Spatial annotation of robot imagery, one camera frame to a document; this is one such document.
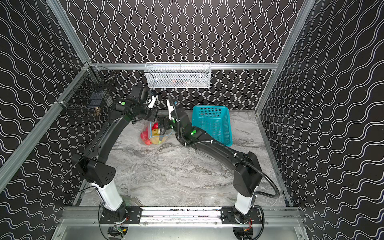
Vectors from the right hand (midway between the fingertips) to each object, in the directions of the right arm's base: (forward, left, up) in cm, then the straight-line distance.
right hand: (165, 114), depth 77 cm
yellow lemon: (-3, +9, -18) cm, 20 cm away
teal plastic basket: (+23, -29, -29) cm, 47 cm away
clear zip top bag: (+1, +13, -19) cm, 23 cm away
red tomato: (+4, +19, -24) cm, 31 cm away
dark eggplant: (+2, +5, -17) cm, 18 cm away
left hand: (+2, +4, -1) cm, 5 cm away
